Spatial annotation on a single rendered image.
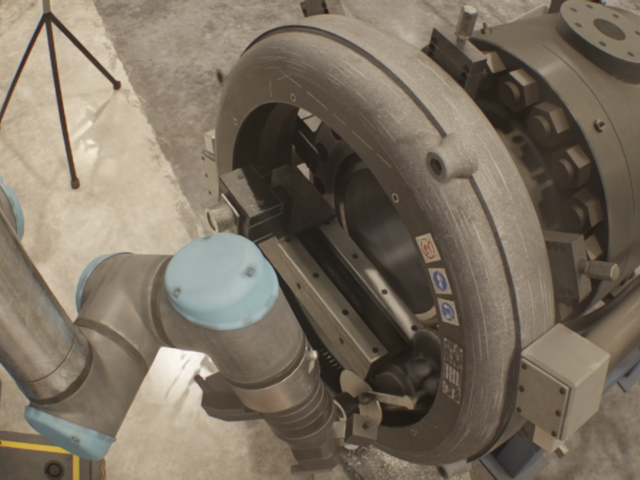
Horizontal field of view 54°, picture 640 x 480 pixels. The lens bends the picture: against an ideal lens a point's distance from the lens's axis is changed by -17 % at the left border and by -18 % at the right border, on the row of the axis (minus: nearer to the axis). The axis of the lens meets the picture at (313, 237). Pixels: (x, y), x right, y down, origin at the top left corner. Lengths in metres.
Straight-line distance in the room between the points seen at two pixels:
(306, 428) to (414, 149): 0.33
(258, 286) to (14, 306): 0.22
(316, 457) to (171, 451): 0.84
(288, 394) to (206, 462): 0.92
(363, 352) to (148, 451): 0.71
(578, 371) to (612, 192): 0.39
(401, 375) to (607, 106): 0.56
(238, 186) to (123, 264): 0.46
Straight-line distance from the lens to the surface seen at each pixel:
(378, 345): 1.08
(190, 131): 2.24
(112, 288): 0.69
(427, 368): 1.05
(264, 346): 0.64
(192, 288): 0.62
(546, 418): 0.88
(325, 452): 0.80
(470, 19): 0.86
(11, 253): 0.54
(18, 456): 1.31
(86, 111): 2.39
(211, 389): 0.78
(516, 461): 1.61
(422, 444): 1.11
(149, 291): 0.67
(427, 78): 0.87
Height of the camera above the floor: 1.48
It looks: 49 degrees down
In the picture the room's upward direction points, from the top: 7 degrees clockwise
